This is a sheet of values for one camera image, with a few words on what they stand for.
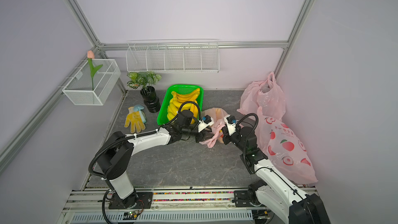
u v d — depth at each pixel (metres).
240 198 0.74
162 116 0.96
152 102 1.02
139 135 0.54
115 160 0.47
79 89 0.73
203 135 0.74
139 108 1.08
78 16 0.79
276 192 0.48
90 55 0.83
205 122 0.71
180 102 1.03
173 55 0.98
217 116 0.89
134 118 1.04
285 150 0.74
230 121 0.67
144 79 0.93
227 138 0.71
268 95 1.05
